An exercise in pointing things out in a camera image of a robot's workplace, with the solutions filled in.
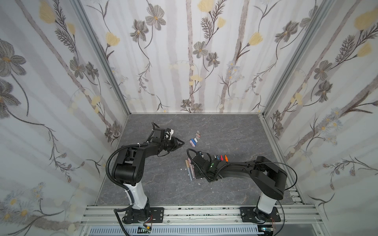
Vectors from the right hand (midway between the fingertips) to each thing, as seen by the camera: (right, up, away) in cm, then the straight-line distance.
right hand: (196, 170), depth 89 cm
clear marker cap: (+1, +19, +16) cm, 25 cm away
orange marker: (+20, +6, +7) cm, 22 cm away
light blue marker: (+14, +6, +7) cm, 17 cm away
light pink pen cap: (-3, +15, +13) cm, 20 cm away
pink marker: (+17, +6, +7) cm, 19 cm away
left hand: (-8, +17, +5) cm, 19 cm away
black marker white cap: (+12, +6, +7) cm, 16 cm away
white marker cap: (0, +17, +15) cm, 23 cm away
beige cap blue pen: (-5, +2, +2) cm, 6 cm away
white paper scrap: (-10, 0, +2) cm, 10 cm away
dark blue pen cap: (-2, +17, +15) cm, 23 cm away
